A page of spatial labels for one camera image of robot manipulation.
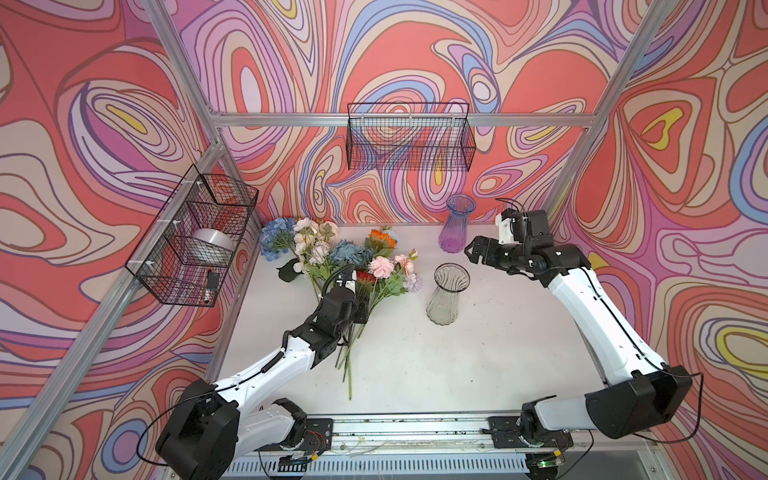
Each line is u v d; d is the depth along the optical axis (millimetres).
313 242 1032
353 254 936
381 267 861
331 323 623
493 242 677
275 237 1048
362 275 895
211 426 401
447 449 720
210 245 695
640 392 384
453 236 1044
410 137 960
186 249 748
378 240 905
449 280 843
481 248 686
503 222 699
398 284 923
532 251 553
